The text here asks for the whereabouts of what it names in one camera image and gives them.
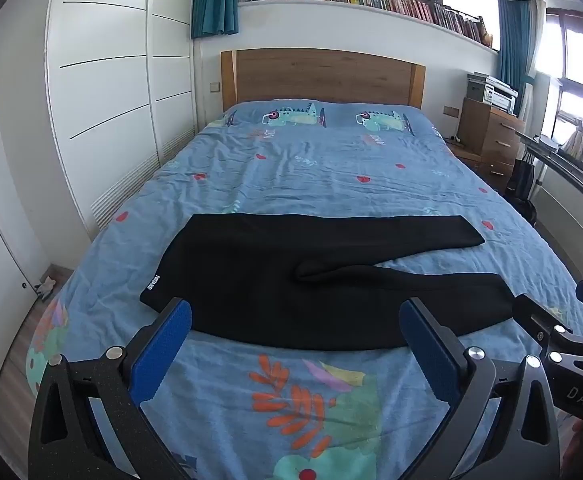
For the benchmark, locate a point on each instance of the black pants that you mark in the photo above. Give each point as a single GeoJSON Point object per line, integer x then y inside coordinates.
{"type": "Point", "coordinates": [271, 260]}

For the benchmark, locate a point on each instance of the white wardrobe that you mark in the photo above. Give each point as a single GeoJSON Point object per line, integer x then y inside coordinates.
{"type": "Point", "coordinates": [116, 85]}

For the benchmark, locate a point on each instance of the white printer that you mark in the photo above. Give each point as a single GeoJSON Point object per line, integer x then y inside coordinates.
{"type": "Point", "coordinates": [494, 90]}

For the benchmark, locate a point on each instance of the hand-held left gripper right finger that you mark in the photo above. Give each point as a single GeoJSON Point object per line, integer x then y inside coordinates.
{"type": "Point", "coordinates": [429, 355]}

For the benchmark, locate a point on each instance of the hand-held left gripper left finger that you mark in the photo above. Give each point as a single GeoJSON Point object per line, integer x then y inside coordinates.
{"type": "Point", "coordinates": [164, 355]}

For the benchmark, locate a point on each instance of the blue printed bed blanket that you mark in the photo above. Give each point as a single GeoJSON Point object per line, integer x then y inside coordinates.
{"type": "Point", "coordinates": [321, 175]}

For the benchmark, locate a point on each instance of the white closet door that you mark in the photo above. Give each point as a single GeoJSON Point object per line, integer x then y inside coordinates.
{"type": "Point", "coordinates": [16, 185]}

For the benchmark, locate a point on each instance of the wooden headboard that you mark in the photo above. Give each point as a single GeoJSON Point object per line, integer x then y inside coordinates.
{"type": "Point", "coordinates": [321, 75]}

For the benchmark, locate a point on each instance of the dark desk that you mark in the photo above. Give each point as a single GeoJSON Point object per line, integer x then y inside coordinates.
{"type": "Point", "coordinates": [566, 160]}

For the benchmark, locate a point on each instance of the small plush toy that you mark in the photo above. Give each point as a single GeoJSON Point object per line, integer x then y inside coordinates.
{"type": "Point", "coordinates": [46, 287]}

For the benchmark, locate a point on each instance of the black bag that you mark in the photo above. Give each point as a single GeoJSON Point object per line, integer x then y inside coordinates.
{"type": "Point", "coordinates": [521, 180]}

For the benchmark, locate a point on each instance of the wooden dresser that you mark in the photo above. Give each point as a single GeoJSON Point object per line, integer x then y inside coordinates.
{"type": "Point", "coordinates": [489, 135]}

